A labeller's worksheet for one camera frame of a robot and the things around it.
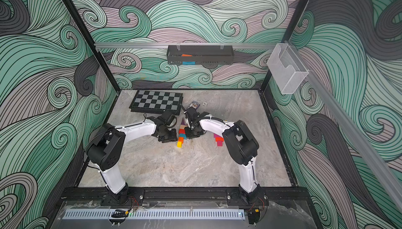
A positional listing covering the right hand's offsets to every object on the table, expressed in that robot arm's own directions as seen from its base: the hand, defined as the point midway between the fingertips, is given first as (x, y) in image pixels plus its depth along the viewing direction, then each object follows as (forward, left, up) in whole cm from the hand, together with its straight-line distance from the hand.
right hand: (191, 135), depth 93 cm
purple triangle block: (+9, +6, +1) cm, 11 cm away
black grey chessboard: (+26, +25, +3) cm, 36 cm away
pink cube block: (-4, -17, -3) cm, 18 cm away
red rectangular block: (+4, +6, -1) cm, 7 cm away
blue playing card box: (+26, -2, -1) cm, 26 cm away
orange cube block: (-2, +6, 0) cm, 6 cm away
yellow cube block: (-5, +7, 0) cm, 9 cm away
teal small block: (-4, +4, +9) cm, 10 cm away
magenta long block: (-16, -12, +30) cm, 36 cm away
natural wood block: (+7, +6, 0) cm, 9 cm away
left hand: (-2, +9, 0) cm, 9 cm away
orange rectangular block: (-1, -17, -2) cm, 18 cm away
